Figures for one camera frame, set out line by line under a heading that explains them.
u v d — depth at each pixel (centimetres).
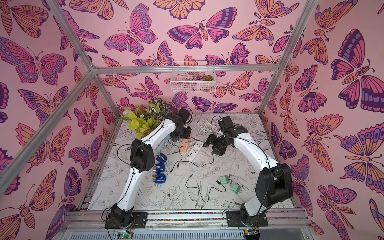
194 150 97
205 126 111
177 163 94
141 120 84
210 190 83
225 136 61
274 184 44
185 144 100
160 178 85
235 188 81
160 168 89
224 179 85
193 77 95
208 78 93
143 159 61
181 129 85
